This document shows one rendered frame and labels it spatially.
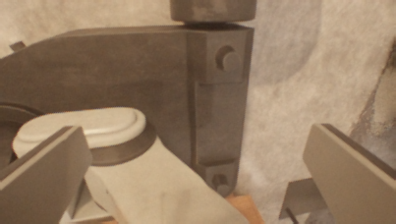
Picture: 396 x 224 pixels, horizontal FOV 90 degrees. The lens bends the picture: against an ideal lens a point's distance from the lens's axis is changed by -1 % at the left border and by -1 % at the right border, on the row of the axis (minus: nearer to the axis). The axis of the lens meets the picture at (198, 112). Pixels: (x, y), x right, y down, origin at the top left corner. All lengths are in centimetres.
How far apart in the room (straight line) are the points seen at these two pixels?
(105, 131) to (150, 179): 11
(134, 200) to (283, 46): 63
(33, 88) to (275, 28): 66
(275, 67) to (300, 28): 14
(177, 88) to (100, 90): 17
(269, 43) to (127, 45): 45
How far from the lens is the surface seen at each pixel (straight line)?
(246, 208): 96
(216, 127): 52
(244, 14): 46
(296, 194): 125
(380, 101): 117
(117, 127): 35
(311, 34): 80
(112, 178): 33
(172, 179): 31
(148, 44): 45
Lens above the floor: 61
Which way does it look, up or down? 60 degrees down
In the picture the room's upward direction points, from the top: 157 degrees clockwise
